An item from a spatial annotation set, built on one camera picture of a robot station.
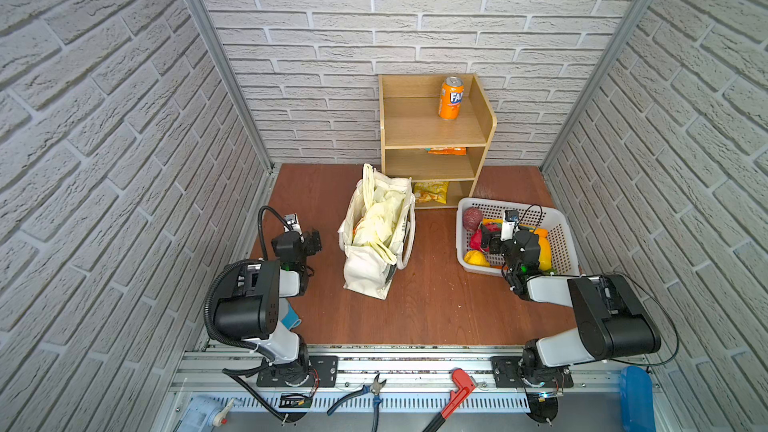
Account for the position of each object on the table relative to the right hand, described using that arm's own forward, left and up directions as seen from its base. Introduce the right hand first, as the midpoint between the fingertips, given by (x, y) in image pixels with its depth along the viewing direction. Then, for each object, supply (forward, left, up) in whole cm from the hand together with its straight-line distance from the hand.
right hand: (497, 222), depth 92 cm
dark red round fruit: (+2, +8, -1) cm, 8 cm away
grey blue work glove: (-22, +64, -8) cm, 68 cm away
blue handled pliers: (-40, +41, -8) cm, 58 cm away
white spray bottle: (-42, +79, -4) cm, 89 cm away
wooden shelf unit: (+22, +18, +19) cm, 35 cm away
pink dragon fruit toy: (-3, +7, -2) cm, 8 cm away
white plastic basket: (-12, -17, -2) cm, 21 cm away
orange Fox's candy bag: (+24, +7, +9) cm, 27 cm away
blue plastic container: (-49, -21, -7) cm, 54 cm away
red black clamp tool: (-44, +21, -8) cm, 50 cm away
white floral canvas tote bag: (-16, +42, +5) cm, 45 cm away
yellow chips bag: (+18, +17, -5) cm, 26 cm away
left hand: (+5, +64, -3) cm, 64 cm away
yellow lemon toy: (-10, +9, -3) cm, 14 cm away
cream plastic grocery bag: (0, +36, +12) cm, 38 cm away
